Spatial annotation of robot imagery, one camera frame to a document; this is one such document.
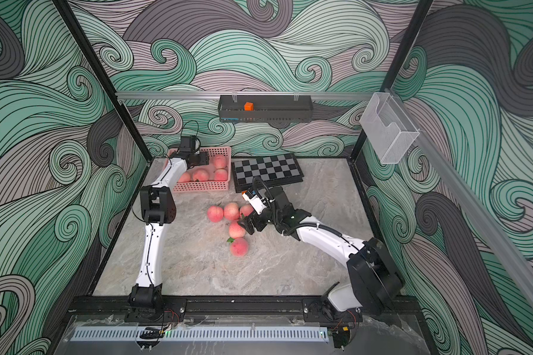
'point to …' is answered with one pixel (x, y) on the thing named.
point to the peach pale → (232, 211)
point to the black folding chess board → (277, 170)
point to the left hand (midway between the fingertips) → (202, 154)
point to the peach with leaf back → (220, 174)
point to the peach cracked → (239, 247)
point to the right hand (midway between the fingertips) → (249, 213)
